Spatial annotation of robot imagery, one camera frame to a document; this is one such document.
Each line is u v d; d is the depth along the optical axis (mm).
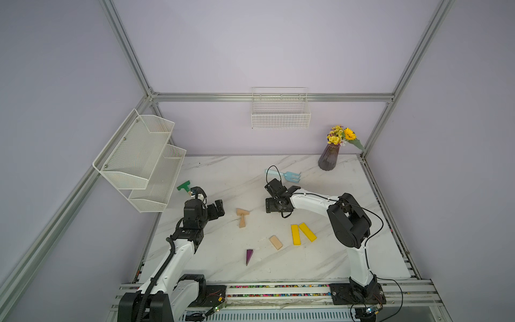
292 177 1110
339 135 938
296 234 887
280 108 948
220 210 781
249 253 820
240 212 956
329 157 1092
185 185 1041
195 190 707
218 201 780
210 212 763
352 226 526
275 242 864
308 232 901
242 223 921
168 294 420
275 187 784
